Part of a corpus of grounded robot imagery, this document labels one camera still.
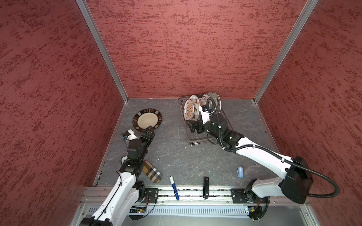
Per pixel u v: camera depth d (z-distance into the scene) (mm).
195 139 970
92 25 775
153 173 787
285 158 438
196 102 978
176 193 741
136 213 724
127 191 524
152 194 741
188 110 1023
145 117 1076
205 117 643
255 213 702
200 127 668
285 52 897
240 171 804
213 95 948
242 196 738
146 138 711
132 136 722
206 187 768
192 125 671
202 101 999
